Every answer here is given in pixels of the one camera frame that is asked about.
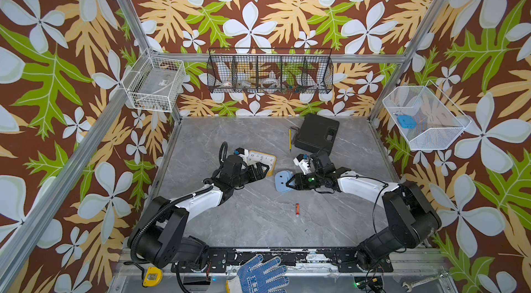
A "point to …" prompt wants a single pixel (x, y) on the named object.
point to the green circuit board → (373, 282)
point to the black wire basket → (270, 70)
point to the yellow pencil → (290, 139)
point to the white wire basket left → (155, 83)
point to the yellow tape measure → (153, 277)
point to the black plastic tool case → (316, 133)
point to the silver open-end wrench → (410, 285)
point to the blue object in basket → (407, 121)
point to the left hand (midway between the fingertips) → (264, 167)
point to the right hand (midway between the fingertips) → (288, 183)
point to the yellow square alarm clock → (254, 157)
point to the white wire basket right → (426, 118)
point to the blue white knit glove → (258, 276)
